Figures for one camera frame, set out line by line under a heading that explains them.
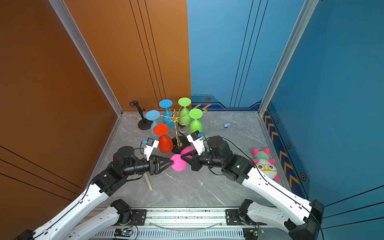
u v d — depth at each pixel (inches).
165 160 24.3
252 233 27.8
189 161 24.1
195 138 22.1
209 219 29.2
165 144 31.1
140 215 29.2
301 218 14.8
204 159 22.1
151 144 24.1
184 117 35.0
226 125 42.9
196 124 32.6
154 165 23.1
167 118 32.8
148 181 33.4
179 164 25.3
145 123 43.7
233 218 28.5
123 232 27.9
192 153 22.8
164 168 24.4
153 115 30.8
